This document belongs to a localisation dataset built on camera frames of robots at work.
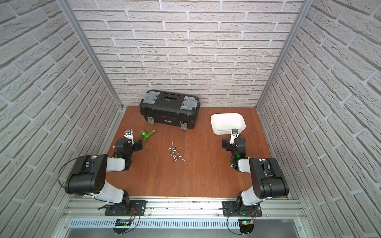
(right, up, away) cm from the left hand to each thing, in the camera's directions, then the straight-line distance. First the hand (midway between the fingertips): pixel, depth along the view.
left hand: (133, 135), depth 94 cm
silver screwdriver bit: (+33, -15, -4) cm, 36 cm away
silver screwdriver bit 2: (+24, -9, +1) cm, 25 cm away
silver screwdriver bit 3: (+30, -8, +1) cm, 32 cm away
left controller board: (+4, -42, -21) cm, 47 cm away
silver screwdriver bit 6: (+30, -12, -1) cm, 32 cm away
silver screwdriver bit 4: (+26, -11, 0) cm, 28 cm away
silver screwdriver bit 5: (+25, -12, -2) cm, 28 cm away
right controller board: (+66, -42, -23) cm, 81 cm away
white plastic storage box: (+61, +8, +13) cm, 63 cm away
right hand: (+65, -1, 0) cm, 65 cm away
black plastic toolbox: (+21, +18, +1) cm, 28 cm away
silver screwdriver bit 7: (+27, -14, -2) cm, 31 cm away
